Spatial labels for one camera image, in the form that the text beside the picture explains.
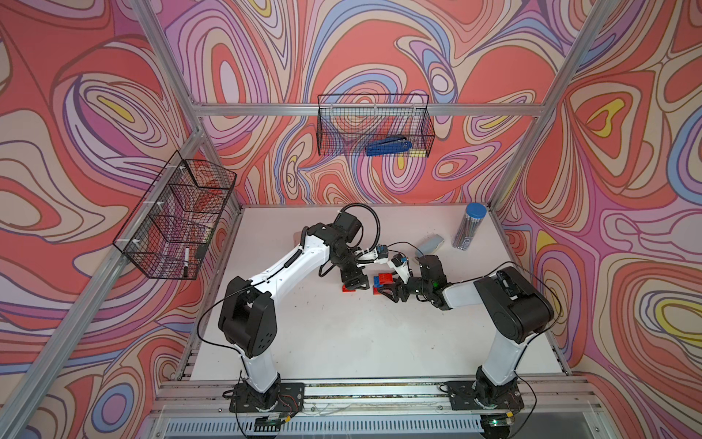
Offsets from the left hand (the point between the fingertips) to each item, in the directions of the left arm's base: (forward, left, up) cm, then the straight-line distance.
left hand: (366, 274), depth 82 cm
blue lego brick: (+1, -4, -6) cm, 7 cm away
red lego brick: (+2, +7, -14) cm, 16 cm away
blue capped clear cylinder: (+19, -37, +5) cm, 42 cm away
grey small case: (+21, -26, -12) cm, 36 cm away
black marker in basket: (-3, +49, +11) cm, 50 cm away
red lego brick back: (0, -4, -11) cm, 12 cm away
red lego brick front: (+1, -6, -4) cm, 8 cm away
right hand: (+2, -7, -13) cm, 15 cm away
